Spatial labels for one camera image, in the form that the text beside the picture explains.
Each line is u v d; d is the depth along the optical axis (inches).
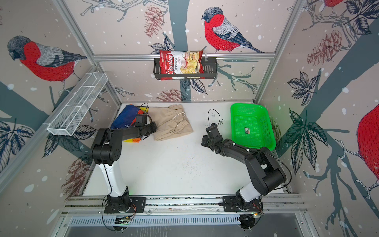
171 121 41.0
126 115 42.9
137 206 28.7
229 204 28.6
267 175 17.4
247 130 40.1
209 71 37.3
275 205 29.0
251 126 41.7
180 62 34.5
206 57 35.6
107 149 21.1
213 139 28.1
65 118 28.2
